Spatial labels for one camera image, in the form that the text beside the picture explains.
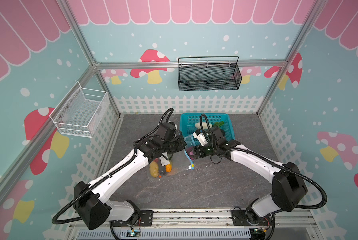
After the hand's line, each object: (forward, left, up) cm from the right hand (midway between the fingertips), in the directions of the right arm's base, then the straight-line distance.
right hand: (191, 152), depth 81 cm
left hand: (-1, +2, +8) cm, 8 cm away
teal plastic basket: (+31, +1, -10) cm, 33 cm away
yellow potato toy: (-6, +21, -9) cm, 24 cm away
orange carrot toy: (-4, +13, -12) cm, 18 cm away
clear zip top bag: (-1, +12, -12) cm, 17 cm away
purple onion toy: (-2, 0, +4) cm, 5 cm away
